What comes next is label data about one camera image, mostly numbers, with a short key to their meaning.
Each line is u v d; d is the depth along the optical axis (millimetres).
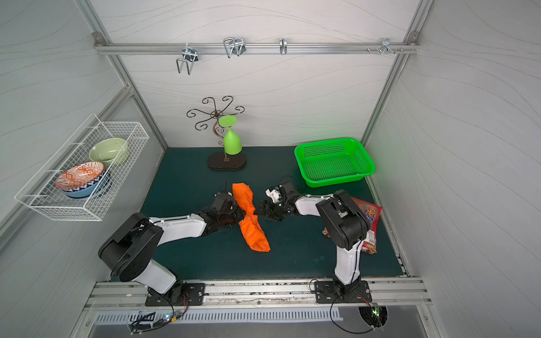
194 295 735
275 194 905
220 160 1138
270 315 704
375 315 708
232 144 914
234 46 762
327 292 738
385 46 764
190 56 785
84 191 565
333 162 1145
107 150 720
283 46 789
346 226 500
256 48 796
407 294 755
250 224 851
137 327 675
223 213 731
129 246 442
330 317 703
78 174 626
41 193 562
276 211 837
